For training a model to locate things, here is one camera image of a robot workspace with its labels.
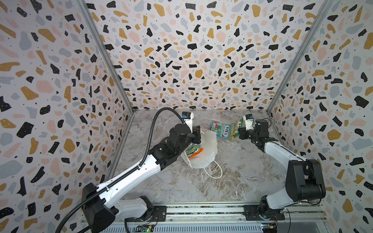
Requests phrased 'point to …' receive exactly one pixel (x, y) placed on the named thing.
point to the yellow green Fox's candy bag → (234, 127)
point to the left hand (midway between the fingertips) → (201, 124)
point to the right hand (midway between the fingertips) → (238, 125)
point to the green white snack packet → (192, 149)
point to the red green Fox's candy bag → (222, 130)
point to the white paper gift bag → (209, 142)
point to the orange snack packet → (200, 150)
